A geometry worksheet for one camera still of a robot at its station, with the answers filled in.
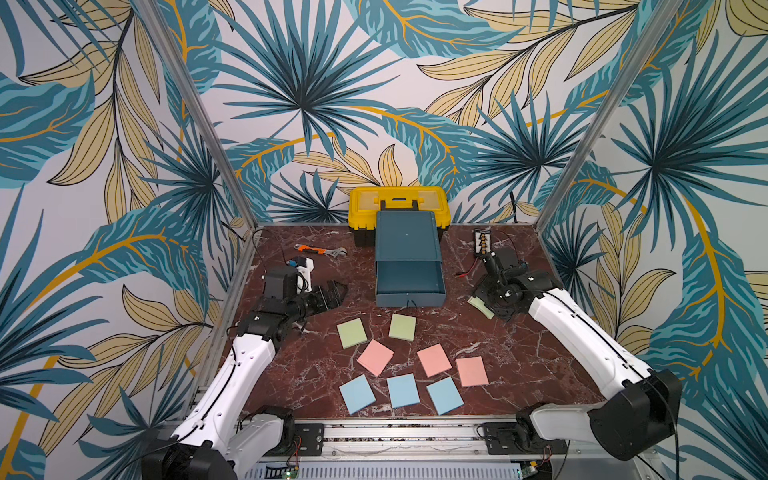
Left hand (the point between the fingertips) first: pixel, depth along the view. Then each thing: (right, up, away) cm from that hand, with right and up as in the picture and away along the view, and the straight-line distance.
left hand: (335, 296), depth 78 cm
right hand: (+40, -1, +4) cm, 40 cm away
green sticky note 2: (+18, -12, +15) cm, 26 cm away
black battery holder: (+50, +16, +35) cm, 63 cm away
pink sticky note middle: (+27, -20, +8) cm, 35 cm away
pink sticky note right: (+37, -22, +6) cm, 44 cm away
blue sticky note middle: (+18, -26, +3) cm, 32 cm away
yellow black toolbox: (+6, +29, +25) cm, 39 cm away
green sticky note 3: (+37, -2, 0) cm, 37 cm away
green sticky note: (+3, -13, +13) cm, 18 cm away
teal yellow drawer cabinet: (+19, +8, +3) cm, 21 cm away
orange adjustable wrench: (-7, +12, +32) cm, 35 cm away
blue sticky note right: (+29, -28, +4) cm, 41 cm away
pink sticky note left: (+10, -19, +10) cm, 24 cm away
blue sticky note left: (+5, -27, +2) cm, 27 cm away
